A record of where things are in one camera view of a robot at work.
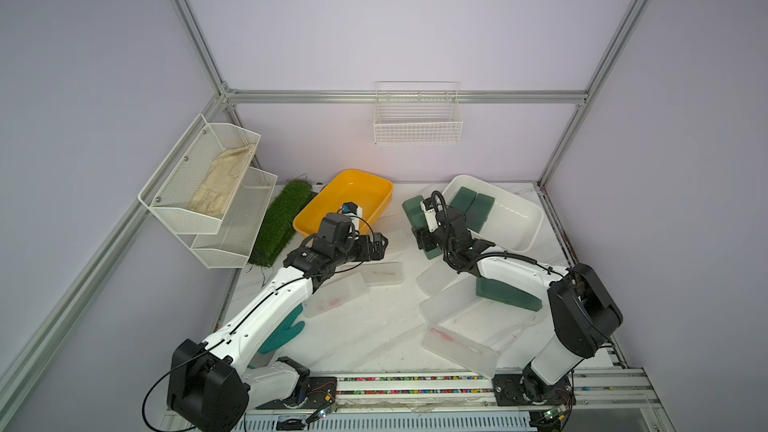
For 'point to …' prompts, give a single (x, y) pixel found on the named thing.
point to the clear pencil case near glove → (334, 293)
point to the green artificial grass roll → (284, 210)
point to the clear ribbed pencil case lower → (458, 296)
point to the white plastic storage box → (512, 223)
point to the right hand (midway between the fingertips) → (427, 227)
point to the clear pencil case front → (443, 343)
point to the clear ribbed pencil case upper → (434, 278)
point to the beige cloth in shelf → (216, 185)
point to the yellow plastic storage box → (369, 191)
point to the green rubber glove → (284, 333)
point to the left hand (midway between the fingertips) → (371, 245)
